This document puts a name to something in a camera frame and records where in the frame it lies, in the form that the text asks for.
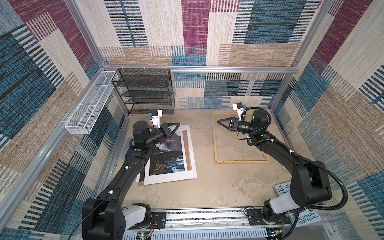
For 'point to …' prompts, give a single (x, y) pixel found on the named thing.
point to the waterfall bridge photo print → (166, 156)
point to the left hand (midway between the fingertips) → (180, 123)
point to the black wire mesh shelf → (142, 90)
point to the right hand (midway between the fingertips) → (218, 124)
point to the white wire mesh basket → (83, 118)
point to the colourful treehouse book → (305, 217)
